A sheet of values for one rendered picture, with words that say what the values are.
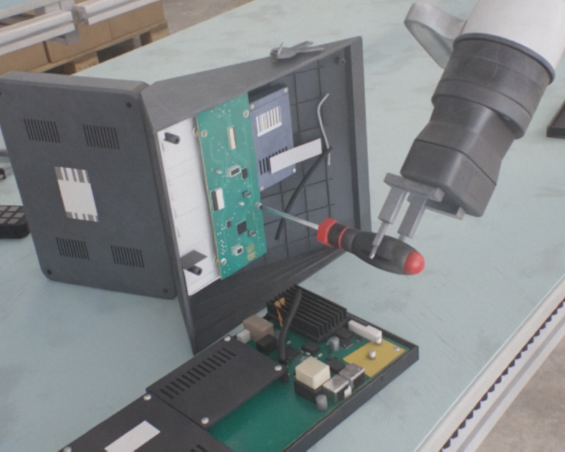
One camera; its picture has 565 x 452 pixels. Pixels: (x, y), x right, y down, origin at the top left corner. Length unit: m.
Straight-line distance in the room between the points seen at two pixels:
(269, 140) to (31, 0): 1.57
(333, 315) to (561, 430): 1.48
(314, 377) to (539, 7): 0.31
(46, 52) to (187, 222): 3.81
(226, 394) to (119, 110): 0.25
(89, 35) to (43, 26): 2.38
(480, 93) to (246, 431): 0.30
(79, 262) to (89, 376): 0.14
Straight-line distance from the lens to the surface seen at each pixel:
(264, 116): 0.75
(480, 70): 0.66
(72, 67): 4.61
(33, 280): 0.90
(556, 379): 2.30
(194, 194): 0.71
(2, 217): 1.00
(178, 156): 0.69
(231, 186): 0.73
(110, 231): 0.81
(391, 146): 1.08
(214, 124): 0.70
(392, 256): 0.65
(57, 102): 0.78
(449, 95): 0.66
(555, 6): 0.69
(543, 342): 0.85
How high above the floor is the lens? 1.45
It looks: 29 degrees down
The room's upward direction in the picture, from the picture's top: 6 degrees counter-clockwise
